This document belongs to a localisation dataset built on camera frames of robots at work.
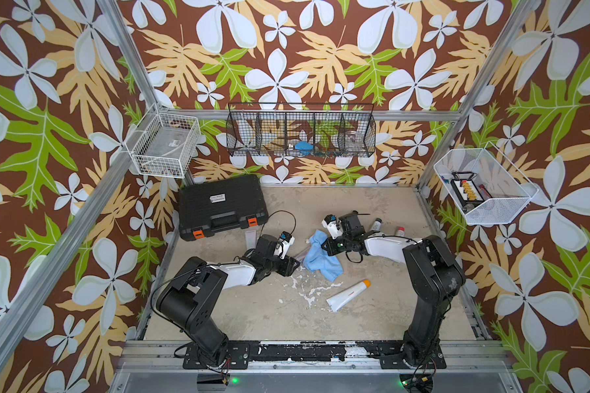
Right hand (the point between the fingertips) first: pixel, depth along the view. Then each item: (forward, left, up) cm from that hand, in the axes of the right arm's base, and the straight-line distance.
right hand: (321, 244), depth 97 cm
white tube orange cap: (-23, -4, -2) cm, 23 cm away
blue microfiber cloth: (-8, +2, +2) cm, 8 cm away
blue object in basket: (+28, +7, +26) cm, 39 cm away
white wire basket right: (+7, -55, +25) cm, 61 cm away
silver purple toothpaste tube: (-5, +8, 0) cm, 10 cm away
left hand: (-6, +11, +1) cm, 12 cm away
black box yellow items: (+7, -48, +24) cm, 54 cm away
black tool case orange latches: (+16, +49, +4) cm, 51 cm away
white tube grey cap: (+10, -25, -1) cm, 27 cm away
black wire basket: (+37, +8, +29) cm, 48 cm away
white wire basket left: (+22, +57, +33) cm, 69 cm away
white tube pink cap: (+6, -34, 0) cm, 35 cm away
